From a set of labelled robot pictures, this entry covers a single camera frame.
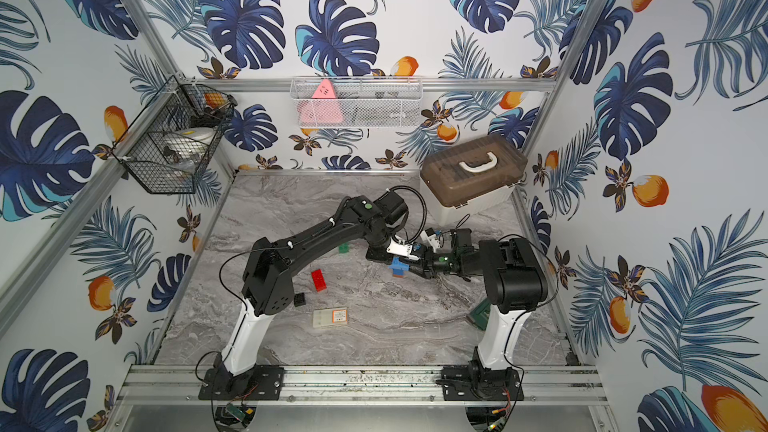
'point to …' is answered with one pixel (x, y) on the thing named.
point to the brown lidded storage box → (465, 179)
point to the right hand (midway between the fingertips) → (405, 264)
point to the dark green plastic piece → (480, 314)
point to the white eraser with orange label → (330, 317)
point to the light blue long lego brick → (398, 267)
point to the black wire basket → (166, 146)
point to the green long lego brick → (344, 248)
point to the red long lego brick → (319, 280)
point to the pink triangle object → (322, 108)
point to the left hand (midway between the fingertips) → (390, 247)
